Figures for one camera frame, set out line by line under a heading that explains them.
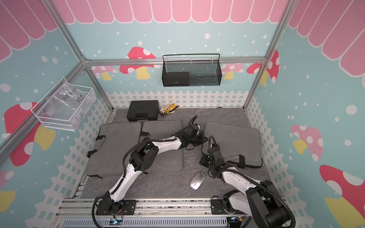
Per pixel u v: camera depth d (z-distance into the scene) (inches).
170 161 34.4
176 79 36.4
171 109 47.2
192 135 32.8
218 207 29.2
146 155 24.4
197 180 32.3
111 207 25.2
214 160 26.9
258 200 16.7
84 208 29.9
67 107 28.5
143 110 44.3
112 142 38.2
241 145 37.2
